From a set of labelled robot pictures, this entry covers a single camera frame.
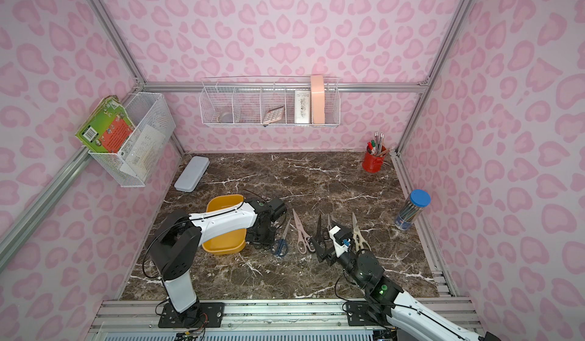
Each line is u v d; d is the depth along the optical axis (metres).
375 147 1.07
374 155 1.09
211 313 0.73
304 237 0.90
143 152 0.83
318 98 0.82
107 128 0.71
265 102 1.07
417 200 0.78
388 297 0.59
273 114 0.95
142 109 0.79
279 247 0.88
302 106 0.93
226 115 0.93
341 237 0.62
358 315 0.73
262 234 0.75
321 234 0.90
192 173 1.10
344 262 0.66
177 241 0.51
